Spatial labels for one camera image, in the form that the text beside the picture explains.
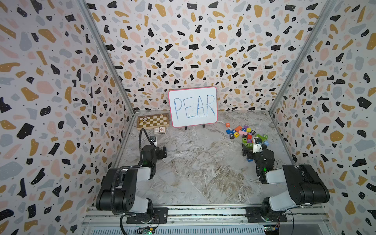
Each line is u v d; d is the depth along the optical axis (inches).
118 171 17.0
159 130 42.1
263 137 41.7
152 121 43.6
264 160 27.6
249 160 36.2
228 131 43.3
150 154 28.7
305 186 17.9
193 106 41.4
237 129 43.4
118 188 17.5
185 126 43.2
